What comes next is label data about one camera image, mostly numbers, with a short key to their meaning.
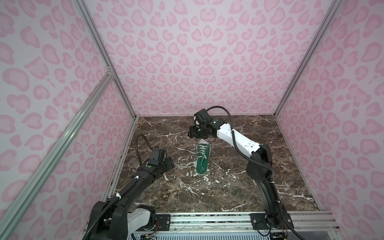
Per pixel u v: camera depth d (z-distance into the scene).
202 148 0.97
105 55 0.85
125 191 0.47
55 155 0.55
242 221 0.75
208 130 0.66
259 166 0.48
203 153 0.94
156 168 0.63
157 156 0.67
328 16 0.72
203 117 0.70
